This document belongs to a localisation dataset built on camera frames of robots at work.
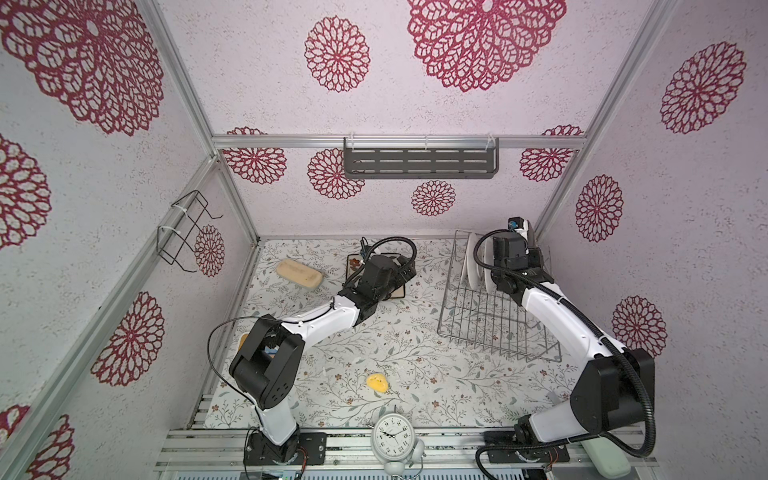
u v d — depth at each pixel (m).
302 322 0.51
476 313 0.97
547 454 0.68
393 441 0.72
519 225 0.72
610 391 0.42
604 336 0.46
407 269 0.78
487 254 0.69
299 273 1.06
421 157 0.94
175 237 0.75
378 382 0.82
